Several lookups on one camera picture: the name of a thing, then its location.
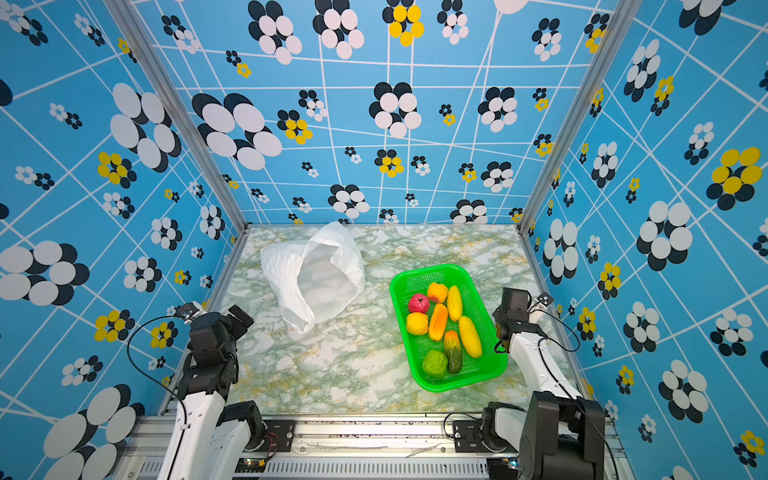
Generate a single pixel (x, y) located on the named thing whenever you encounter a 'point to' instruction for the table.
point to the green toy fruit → (435, 362)
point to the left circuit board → (250, 465)
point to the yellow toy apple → (438, 292)
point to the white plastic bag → (317, 279)
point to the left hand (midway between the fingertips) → (226, 315)
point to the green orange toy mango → (453, 351)
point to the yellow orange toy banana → (438, 322)
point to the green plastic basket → (474, 305)
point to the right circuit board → (503, 468)
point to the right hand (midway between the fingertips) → (523, 320)
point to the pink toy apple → (418, 303)
